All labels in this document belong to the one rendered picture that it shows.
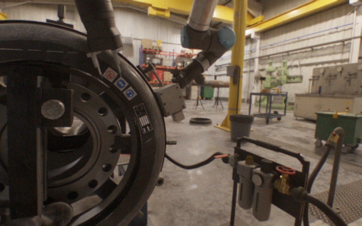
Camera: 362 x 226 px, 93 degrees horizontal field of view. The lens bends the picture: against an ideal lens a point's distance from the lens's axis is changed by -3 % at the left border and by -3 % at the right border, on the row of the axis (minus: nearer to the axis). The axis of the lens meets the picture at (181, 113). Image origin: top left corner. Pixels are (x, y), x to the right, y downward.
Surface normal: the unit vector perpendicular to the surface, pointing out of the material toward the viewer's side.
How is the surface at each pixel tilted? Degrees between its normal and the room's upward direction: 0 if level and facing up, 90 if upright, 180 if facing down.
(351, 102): 90
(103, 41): 114
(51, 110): 90
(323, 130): 89
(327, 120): 90
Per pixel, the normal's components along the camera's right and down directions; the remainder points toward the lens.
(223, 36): 0.34, -0.13
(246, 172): -0.88, 0.03
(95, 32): -0.11, 0.46
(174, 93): 0.47, 0.12
